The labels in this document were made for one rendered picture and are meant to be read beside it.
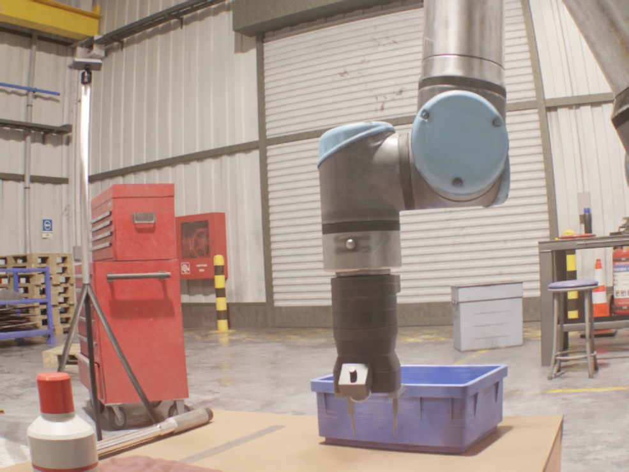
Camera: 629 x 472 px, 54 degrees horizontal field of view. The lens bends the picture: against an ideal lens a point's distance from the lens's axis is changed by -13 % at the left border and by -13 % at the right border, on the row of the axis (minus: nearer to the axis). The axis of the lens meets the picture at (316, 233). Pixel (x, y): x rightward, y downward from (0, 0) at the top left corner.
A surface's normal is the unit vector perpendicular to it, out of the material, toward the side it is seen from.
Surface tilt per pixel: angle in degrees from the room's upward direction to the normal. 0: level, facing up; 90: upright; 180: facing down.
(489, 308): 90
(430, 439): 90
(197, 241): 90
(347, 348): 99
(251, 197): 90
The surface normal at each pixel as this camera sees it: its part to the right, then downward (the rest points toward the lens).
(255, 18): -0.52, -0.02
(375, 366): -0.31, -0.08
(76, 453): 0.69, -0.07
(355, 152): -0.07, -0.06
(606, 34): -0.76, 0.26
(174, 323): 0.48, -0.07
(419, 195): -0.10, 0.68
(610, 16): -0.61, 0.18
